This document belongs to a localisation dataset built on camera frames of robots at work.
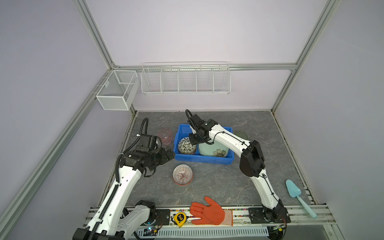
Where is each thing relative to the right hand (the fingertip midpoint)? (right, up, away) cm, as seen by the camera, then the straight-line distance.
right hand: (193, 141), depth 92 cm
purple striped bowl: (-6, -18, -7) cm, 20 cm away
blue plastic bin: (-7, +6, +10) cm, 14 cm away
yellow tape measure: (-6, -35, -20) cm, 41 cm away
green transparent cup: (+33, +4, +8) cm, 34 cm away
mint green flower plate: (+15, -5, +2) cm, 16 cm away
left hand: (-12, -7, -18) cm, 23 cm away
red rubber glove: (+10, -35, -18) cm, 40 cm away
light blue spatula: (+56, -26, -11) cm, 62 cm away
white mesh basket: (-51, +34, +10) cm, 62 cm away
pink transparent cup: (-19, +3, +9) cm, 21 cm away
